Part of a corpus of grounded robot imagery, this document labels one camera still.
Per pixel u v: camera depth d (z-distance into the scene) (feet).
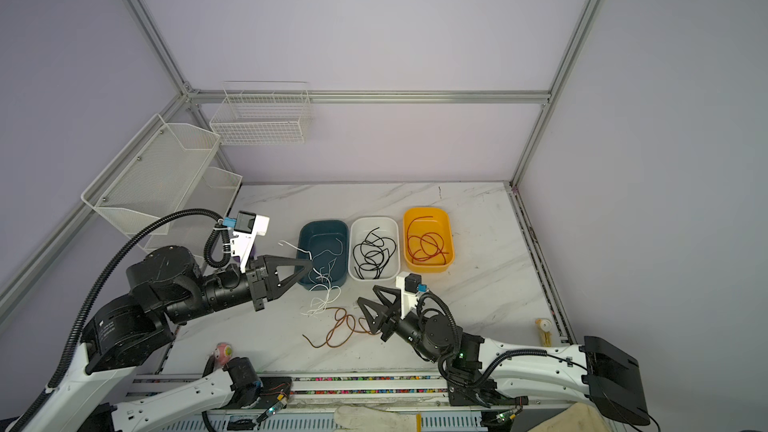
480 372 1.77
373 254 3.23
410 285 1.93
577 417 2.31
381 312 1.94
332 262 3.08
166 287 1.15
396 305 1.96
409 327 1.98
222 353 2.51
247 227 1.45
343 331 2.75
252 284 1.37
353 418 2.27
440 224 3.54
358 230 3.35
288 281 1.56
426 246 3.33
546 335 2.69
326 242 3.23
